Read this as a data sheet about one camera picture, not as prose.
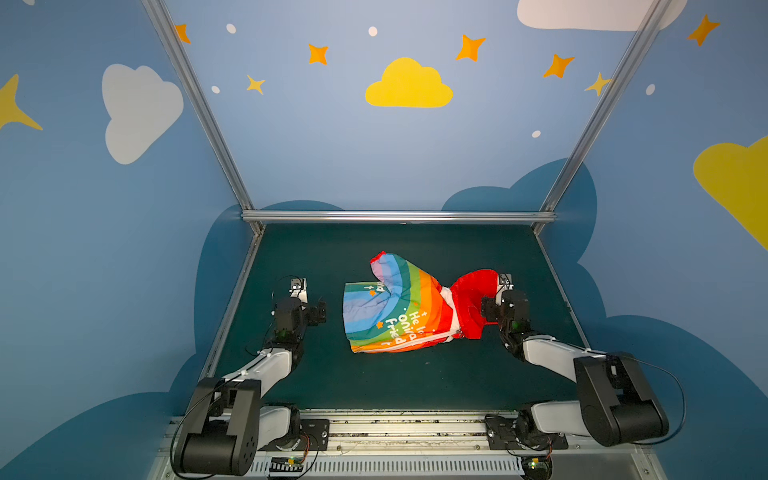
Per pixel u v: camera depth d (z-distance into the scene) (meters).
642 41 0.74
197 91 0.82
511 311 0.70
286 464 0.73
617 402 0.44
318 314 0.84
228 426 0.41
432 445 0.73
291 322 0.68
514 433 0.74
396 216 1.22
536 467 0.73
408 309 0.93
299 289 0.76
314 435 0.75
